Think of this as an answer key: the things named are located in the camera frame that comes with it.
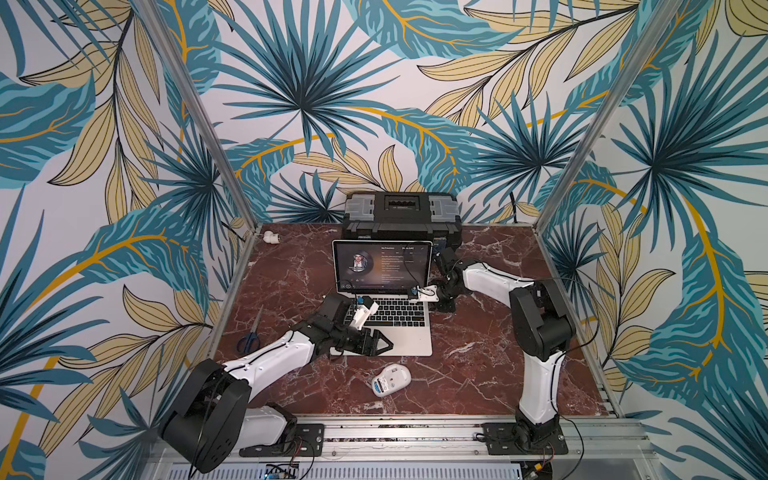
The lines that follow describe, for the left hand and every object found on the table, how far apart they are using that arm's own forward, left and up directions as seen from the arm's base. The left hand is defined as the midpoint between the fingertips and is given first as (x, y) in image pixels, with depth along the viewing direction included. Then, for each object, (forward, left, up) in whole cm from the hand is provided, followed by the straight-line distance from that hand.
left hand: (382, 348), depth 80 cm
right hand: (+20, -17, -8) cm, 28 cm away
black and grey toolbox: (+46, -6, +5) cm, 46 cm away
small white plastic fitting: (+44, +43, -6) cm, 62 cm away
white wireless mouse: (-7, -2, -5) cm, 9 cm away
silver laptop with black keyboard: (+24, +1, +1) cm, 24 cm away
